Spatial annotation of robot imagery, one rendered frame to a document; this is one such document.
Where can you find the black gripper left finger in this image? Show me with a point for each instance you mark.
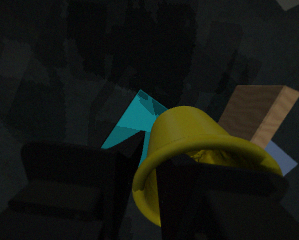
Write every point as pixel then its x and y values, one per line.
pixel 111 170

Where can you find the tan wooden plank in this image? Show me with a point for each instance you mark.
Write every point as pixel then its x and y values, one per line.
pixel 254 112

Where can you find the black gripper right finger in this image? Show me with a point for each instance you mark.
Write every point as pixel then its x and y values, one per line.
pixel 182 183

